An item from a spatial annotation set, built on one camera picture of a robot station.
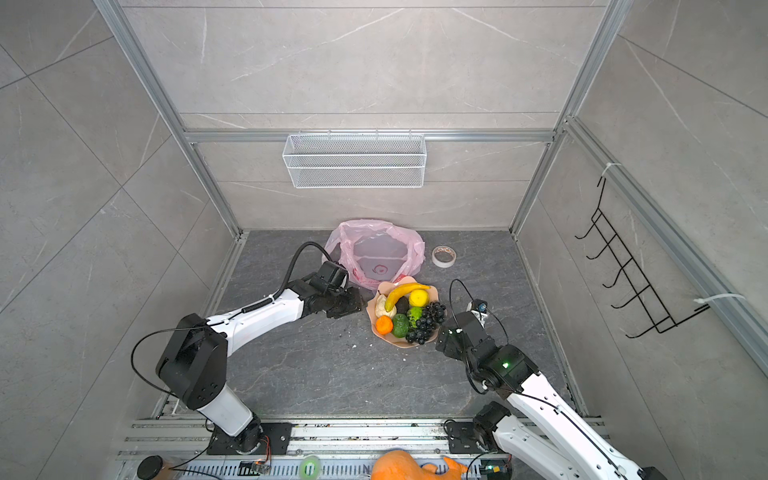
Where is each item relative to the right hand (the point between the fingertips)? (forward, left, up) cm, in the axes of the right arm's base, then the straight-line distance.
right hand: (454, 333), depth 77 cm
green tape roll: (-26, +36, -14) cm, 47 cm away
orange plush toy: (-28, +16, -6) cm, 32 cm away
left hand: (+13, +24, -3) cm, 28 cm away
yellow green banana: (+19, +12, -7) cm, 24 cm away
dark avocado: (+15, +12, -10) cm, 22 cm away
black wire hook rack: (-3, -39, +18) cm, 43 cm away
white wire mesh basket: (+57, +27, +16) cm, 65 cm away
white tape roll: (+41, -5, -14) cm, 44 cm away
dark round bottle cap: (-27, +68, -3) cm, 74 cm away
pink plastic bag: (+39, +22, -12) cm, 47 cm away
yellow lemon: (+16, +7, -7) cm, 19 cm away
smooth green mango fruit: (+6, +14, -7) cm, 16 cm away
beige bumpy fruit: (+12, +20, -7) cm, 24 cm away
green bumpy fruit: (+9, +9, -7) cm, 15 cm away
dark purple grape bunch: (+8, +4, -4) cm, 10 cm away
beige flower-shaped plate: (+9, +22, -9) cm, 26 cm away
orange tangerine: (+6, +19, -6) cm, 20 cm away
